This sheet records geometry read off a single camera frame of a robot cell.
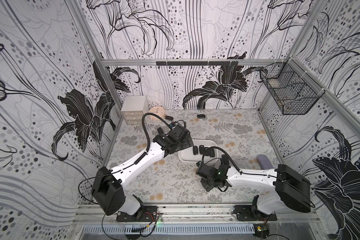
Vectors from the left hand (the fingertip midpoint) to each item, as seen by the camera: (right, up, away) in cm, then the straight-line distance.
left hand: (185, 146), depth 81 cm
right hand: (+12, -21, +3) cm, 25 cm away
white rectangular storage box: (+1, -8, +12) cm, 14 cm away
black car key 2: (+15, -6, +12) cm, 20 cm away
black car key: (+7, -5, +14) cm, 16 cm away
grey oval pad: (+49, -12, +9) cm, 51 cm away
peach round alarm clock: (-21, +22, +34) cm, 45 cm away
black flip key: (+11, -4, +14) cm, 18 cm away
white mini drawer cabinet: (-36, +23, +22) cm, 48 cm away
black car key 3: (+17, -6, +12) cm, 22 cm away
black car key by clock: (-12, +17, +30) cm, 37 cm away
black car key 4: (+13, +18, +33) cm, 40 cm away
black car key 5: (-18, +7, +24) cm, 31 cm away
